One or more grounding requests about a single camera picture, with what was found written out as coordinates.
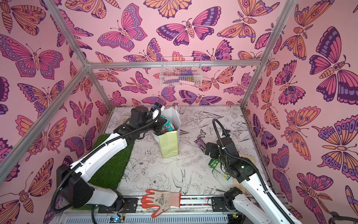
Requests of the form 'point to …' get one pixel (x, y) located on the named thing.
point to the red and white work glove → (161, 200)
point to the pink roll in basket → (189, 83)
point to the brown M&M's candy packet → (201, 144)
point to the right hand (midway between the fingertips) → (214, 145)
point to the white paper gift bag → (168, 141)
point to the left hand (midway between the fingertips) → (167, 119)
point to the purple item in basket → (187, 73)
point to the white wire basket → (181, 71)
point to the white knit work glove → (122, 118)
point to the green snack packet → (216, 164)
